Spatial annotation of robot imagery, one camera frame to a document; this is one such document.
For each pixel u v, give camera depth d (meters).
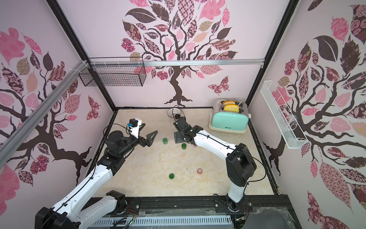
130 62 0.93
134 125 0.62
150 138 0.67
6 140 0.51
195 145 0.96
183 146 0.95
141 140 0.65
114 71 1.37
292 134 0.65
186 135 0.62
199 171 0.86
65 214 0.39
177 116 1.03
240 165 0.45
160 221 0.70
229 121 0.95
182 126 0.66
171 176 0.83
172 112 1.13
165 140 0.98
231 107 0.94
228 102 0.97
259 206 0.74
